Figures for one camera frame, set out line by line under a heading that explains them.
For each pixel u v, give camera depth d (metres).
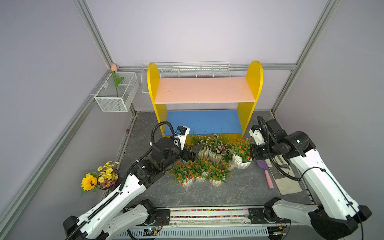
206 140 0.83
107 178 0.64
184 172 0.78
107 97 0.75
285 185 0.83
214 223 0.73
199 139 0.84
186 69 0.96
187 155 0.59
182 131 0.56
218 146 0.83
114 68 0.89
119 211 0.44
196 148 0.59
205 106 1.22
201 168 0.76
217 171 0.73
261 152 0.59
